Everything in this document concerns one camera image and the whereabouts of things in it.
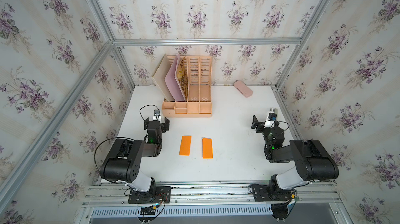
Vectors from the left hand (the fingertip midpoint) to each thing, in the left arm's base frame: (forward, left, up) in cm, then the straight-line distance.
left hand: (158, 118), depth 92 cm
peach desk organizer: (+10, -25, +2) cm, 27 cm away
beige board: (+15, -2, +20) cm, 25 cm away
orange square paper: (-16, -17, -8) cm, 25 cm away
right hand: (-1, -63, +4) cm, 63 cm away
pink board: (+13, -9, +17) cm, 23 cm away
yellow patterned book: (+25, -14, +12) cm, 31 cm away
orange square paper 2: (-16, -29, -7) cm, 34 cm away
